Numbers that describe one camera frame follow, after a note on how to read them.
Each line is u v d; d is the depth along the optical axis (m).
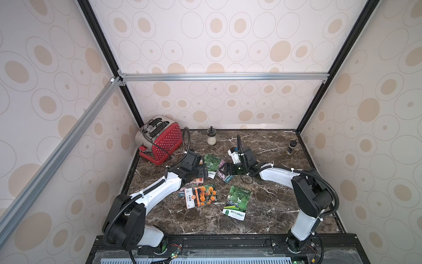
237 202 0.86
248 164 0.73
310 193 0.48
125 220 0.41
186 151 0.67
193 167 0.67
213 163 1.00
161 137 0.93
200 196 0.88
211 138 1.07
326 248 0.74
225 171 0.83
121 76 0.90
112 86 0.83
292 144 1.00
